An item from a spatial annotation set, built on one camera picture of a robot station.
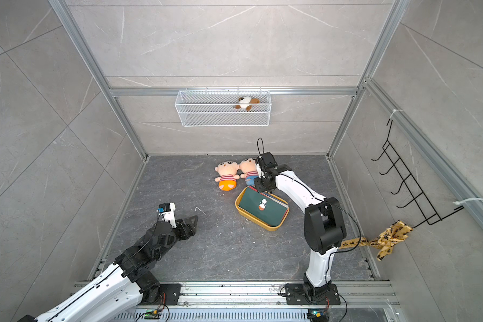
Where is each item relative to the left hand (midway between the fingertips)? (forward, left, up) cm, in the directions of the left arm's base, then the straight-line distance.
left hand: (192, 216), depth 77 cm
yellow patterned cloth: (-12, -72, +7) cm, 73 cm away
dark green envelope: (+9, -29, -11) cm, 33 cm away
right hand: (+18, -30, -5) cm, 35 cm away
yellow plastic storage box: (+3, -24, -12) cm, 27 cm away
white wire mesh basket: (+53, -12, +14) cm, 56 cm away
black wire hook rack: (-10, -78, +16) cm, 80 cm away
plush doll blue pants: (+32, -24, -9) cm, 41 cm away
